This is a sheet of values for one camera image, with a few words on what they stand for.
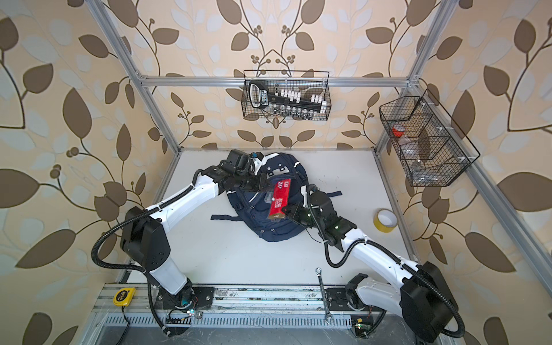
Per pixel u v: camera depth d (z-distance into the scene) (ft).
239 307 2.42
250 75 2.99
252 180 2.40
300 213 2.28
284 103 2.83
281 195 2.76
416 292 1.30
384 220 3.05
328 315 2.36
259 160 2.53
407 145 2.28
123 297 2.42
